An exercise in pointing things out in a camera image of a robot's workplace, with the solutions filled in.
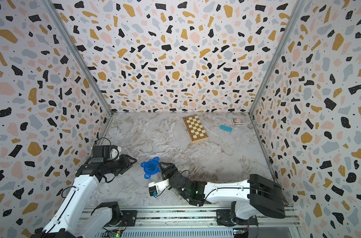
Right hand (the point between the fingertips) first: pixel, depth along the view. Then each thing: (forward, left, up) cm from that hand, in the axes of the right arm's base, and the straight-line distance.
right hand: (164, 164), depth 73 cm
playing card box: (+47, -49, -19) cm, 70 cm away
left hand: (+4, +16, -4) cm, 17 cm away
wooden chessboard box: (+37, -15, -17) cm, 43 cm away
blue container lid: (+1, +8, -6) cm, 10 cm away
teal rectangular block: (+41, -39, -20) cm, 60 cm away
